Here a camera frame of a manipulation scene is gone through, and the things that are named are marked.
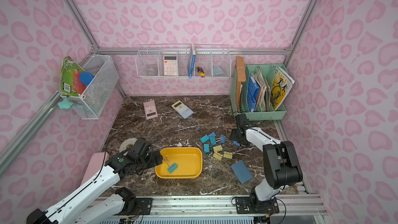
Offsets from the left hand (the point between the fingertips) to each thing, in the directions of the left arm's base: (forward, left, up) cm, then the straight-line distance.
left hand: (156, 157), depth 81 cm
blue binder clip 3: (+18, -30, -7) cm, 36 cm away
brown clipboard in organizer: (+34, -44, +25) cm, 61 cm away
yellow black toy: (+45, -23, +20) cm, 54 cm away
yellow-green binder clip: (+8, -33, -7) cm, 34 cm away
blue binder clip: (+7, -43, +1) cm, 43 cm away
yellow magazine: (+42, -74, +11) cm, 86 cm away
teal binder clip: (-3, -8, -6) cm, 10 cm away
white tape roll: (+11, +22, -8) cm, 26 cm away
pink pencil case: (-2, +36, -8) cm, 37 cm away
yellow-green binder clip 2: (+4, -32, -7) cm, 33 cm away
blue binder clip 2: (+14, -36, -7) cm, 39 cm away
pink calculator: (+38, +14, -7) cm, 41 cm away
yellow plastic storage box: (+3, -16, -12) cm, 20 cm away
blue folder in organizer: (+38, -55, +12) cm, 68 cm away
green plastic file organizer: (+27, -56, -1) cm, 62 cm away
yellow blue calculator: (+36, -11, -7) cm, 38 cm away
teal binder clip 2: (+12, -30, -6) cm, 33 cm away
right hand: (+15, -45, -5) cm, 47 cm away
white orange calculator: (+48, -4, +22) cm, 53 cm away
